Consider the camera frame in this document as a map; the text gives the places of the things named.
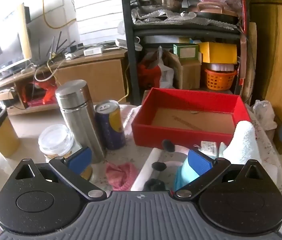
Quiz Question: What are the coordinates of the pink pig plush toy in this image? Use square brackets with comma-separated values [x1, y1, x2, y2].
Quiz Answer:
[143, 139, 198, 192]

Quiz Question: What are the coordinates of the white towel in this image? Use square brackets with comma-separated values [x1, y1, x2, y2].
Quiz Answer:
[223, 121, 262, 165]

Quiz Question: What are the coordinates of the pink knitted cloth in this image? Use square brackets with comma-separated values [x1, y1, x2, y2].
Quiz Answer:
[105, 162, 138, 191]

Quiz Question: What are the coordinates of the jar with white lid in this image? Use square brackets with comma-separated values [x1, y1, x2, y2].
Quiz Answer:
[37, 123, 93, 181]

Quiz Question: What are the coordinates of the white foam tray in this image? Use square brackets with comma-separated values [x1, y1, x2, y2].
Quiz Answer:
[131, 147, 203, 191]

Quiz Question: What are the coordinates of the red cardboard box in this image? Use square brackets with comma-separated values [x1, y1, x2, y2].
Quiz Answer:
[131, 88, 250, 148]

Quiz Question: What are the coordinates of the blue yellow drink can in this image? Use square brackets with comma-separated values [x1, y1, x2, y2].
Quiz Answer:
[95, 100, 126, 150]

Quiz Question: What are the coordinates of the stainless steel thermos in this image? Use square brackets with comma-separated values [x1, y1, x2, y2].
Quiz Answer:
[55, 80, 106, 164]

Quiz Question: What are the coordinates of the yellow trash bin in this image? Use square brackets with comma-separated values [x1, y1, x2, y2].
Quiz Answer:
[0, 105, 20, 157]

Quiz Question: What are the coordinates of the orange plastic basket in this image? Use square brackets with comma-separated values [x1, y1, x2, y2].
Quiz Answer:
[204, 68, 237, 91]

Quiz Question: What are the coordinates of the brown cardboard box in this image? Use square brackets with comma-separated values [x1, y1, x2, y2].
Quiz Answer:
[166, 52, 201, 90]

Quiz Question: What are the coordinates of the wooden tv stand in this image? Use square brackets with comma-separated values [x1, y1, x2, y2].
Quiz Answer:
[0, 49, 130, 115]

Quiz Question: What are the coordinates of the red white plastic bag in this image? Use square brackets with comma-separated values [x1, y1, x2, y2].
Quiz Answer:
[137, 46, 174, 90]

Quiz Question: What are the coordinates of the yellow box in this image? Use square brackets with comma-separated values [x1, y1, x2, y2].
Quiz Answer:
[198, 42, 237, 64]

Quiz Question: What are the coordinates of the green box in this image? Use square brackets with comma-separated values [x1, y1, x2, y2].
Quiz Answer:
[173, 44, 199, 60]

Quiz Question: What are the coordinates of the black metal shelf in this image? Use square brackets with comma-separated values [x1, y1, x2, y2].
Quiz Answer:
[122, 0, 249, 105]

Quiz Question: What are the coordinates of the flat screen television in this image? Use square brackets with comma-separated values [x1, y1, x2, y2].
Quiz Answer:
[0, 3, 32, 74]

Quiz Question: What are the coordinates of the wooden cabinet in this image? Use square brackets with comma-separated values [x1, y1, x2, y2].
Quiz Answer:
[250, 0, 282, 155]

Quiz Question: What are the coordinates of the pink clay pot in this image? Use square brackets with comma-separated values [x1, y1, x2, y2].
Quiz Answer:
[188, 2, 238, 18]

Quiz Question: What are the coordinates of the metal cooking pot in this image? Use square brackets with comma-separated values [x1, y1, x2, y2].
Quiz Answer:
[130, 0, 183, 14]

